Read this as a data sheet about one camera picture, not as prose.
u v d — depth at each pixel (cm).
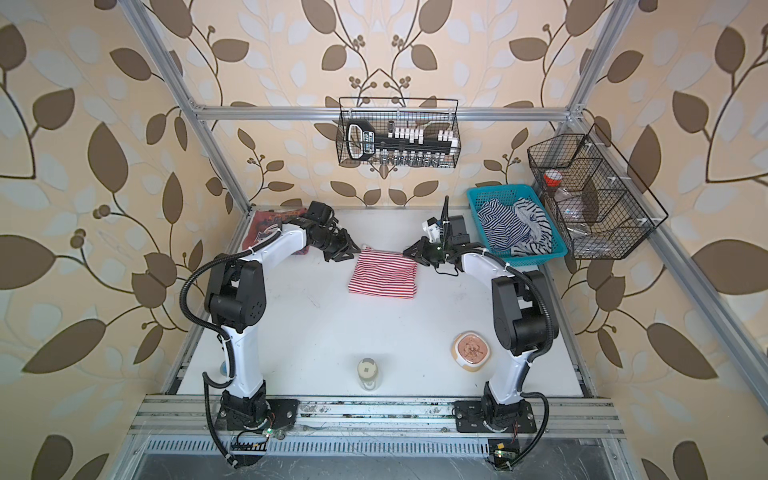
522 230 107
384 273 98
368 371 72
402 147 84
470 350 83
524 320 49
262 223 115
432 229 89
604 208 73
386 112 89
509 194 116
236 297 54
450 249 75
